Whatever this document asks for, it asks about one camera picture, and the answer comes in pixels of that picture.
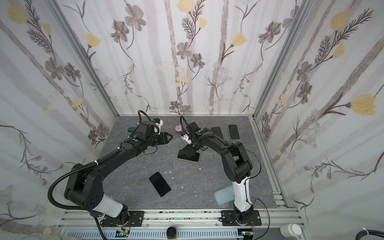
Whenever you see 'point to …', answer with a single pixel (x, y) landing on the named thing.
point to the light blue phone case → (233, 131)
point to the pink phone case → (195, 158)
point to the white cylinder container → (290, 230)
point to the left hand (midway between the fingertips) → (169, 132)
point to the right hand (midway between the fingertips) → (189, 144)
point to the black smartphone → (160, 185)
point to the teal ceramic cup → (130, 129)
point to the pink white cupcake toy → (178, 128)
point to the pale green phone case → (225, 195)
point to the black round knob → (171, 232)
